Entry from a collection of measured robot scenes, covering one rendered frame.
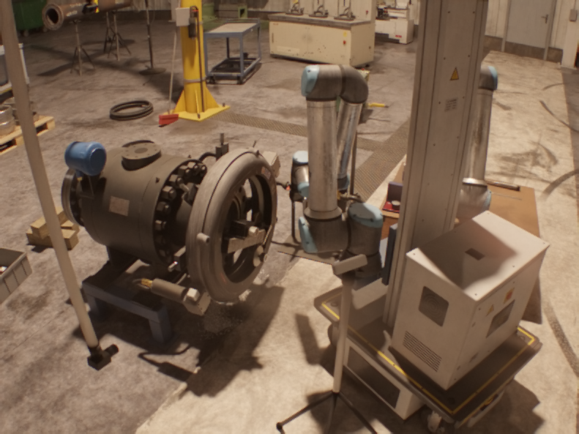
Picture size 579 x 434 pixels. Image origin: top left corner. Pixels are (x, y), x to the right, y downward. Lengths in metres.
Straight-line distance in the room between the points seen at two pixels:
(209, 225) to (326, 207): 0.50
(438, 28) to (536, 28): 10.64
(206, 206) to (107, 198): 0.65
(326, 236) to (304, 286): 1.08
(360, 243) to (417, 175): 0.37
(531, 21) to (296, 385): 10.96
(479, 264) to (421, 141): 0.50
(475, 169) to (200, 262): 1.32
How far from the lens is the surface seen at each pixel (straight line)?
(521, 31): 12.24
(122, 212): 2.34
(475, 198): 2.21
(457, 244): 1.85
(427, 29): 1.60
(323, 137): 1.72
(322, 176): 1.76
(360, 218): 1.84
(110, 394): 2.43
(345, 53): 7.98
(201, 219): 1.97
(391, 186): 2.83
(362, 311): 2.25
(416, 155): 1.72
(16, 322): 3.05
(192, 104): 5.86
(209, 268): 2.04
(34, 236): 3.63
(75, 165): 2.40
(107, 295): 2.62
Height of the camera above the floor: 1.83
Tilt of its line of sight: 31 degrees down
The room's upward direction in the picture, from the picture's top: straight up
